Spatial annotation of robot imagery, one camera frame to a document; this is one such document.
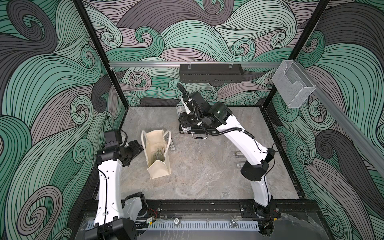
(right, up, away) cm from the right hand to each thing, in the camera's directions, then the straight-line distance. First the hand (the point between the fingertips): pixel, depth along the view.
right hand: (181, 120), depth 71 cm
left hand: (-23, -15, +4) cm, 27 cm away
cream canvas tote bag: (-20, -13, +20) cm, 31 cm away
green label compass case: (-15, -22, +19) cm, 33 cm away
